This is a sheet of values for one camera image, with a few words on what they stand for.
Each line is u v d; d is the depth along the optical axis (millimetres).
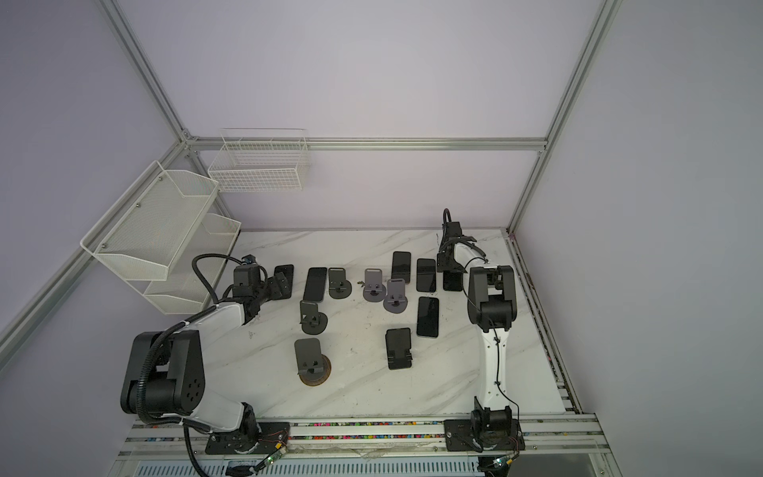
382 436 751
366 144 923
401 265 1110
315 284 1046
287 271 1088
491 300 613
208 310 579
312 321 904
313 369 800
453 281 1027
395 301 947
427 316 959
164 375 447
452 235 892
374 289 978
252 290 732
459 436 734
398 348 831
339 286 983
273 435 734
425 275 1104
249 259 835
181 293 774
